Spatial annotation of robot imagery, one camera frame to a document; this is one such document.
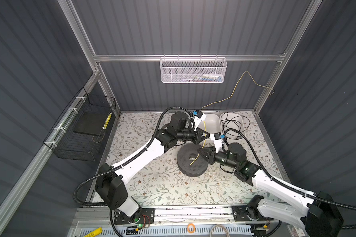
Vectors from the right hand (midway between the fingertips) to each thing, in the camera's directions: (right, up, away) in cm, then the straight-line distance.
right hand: (199, 151), depth 73 cm
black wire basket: (-60, +9, -1) cm, 60 cm away
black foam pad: (-57, +15, +2) cm, 59 cm away
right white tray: (+26, +14, +39) cm, 49 cm away
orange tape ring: (-3, -37, -2) cm, 37 cm away
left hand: (+5, +9, -3) cm, 11 cm away
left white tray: (+14, +14, +38) cm, 43 cm away
